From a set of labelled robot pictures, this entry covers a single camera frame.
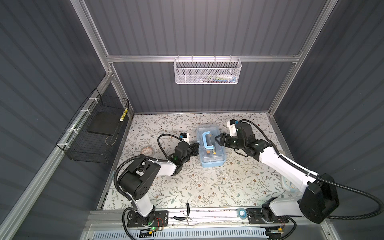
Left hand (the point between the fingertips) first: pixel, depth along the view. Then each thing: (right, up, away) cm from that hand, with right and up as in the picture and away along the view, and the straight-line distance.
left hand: (200, 144), depth 91 cm
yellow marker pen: (-43, +19, -7) cm, 48 cm away
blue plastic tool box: (+7, -5, -3) cm, 9 cm away
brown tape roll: (-35, -6, +8) cm, 37 cm away
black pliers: (-8, -35, -17) cm, 40 cm away
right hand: (+10, +4, -10) cm, 14 cm away
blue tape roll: (+21, -34, -15) cm, 42 cm away
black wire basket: (-55, +6, -19) cm, 59 cm away
